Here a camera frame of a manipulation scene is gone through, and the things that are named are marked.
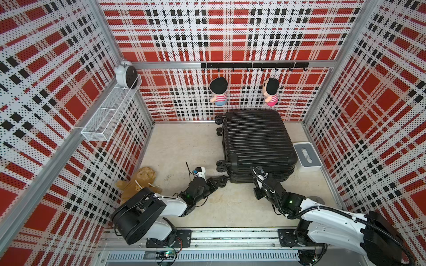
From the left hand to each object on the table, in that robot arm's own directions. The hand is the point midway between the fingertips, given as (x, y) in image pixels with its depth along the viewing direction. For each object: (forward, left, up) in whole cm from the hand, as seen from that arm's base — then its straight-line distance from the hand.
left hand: (224, 179), depth 87 cm
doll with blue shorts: (+44, +3, +28) cm, 53 cm away
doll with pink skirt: (+48, -29, +24) cm, 61 cm away
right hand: (-2, -16, +3) cm, 17 cm away
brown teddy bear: (-1, +42, +4) cm, 42 cm away
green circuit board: (-32, +24, -3) cm, 40 cm away
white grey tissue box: (+14, -49, -1) cm, 51 cm away
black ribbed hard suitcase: (+17, -16, +13) cm, 27 cm away
